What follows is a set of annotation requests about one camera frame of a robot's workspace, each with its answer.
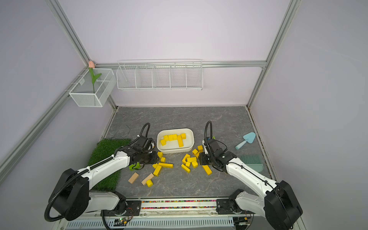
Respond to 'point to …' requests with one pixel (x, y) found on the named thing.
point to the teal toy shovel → (249, 137)
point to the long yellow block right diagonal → (208, 171)
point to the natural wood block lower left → (133, 178)
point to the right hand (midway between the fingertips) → (201, 156)
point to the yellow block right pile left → (185, 168)
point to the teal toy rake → (254, 161)
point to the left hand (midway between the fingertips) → (157, 160)
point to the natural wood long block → (149, 177)
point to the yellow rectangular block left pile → (157, 170)
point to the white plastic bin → (175, 141)
